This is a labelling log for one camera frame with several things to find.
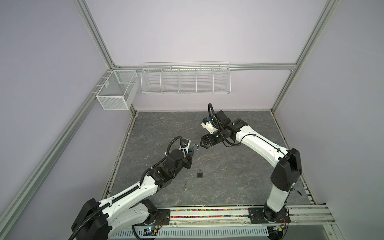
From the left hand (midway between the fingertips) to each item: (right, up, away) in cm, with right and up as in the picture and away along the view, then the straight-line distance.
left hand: (190, 152), depth 79 cm
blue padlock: (+1, +2, -1) cm, 2 cm away
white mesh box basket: (-50, +39, +22) cm, 67 cm away
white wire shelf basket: (-7, +47, +23) cm, 53 cm away
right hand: (+9, +5, +4) cm, 11 cm away
